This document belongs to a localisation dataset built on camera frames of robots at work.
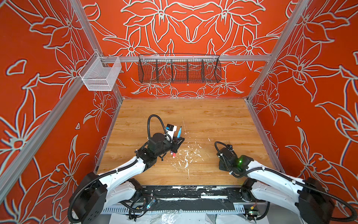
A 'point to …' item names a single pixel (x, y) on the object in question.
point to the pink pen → (174, 154)
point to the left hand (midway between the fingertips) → (183, 138)
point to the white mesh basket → (100, 72)
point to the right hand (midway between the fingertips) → (219, 164)
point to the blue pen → (179, 132)
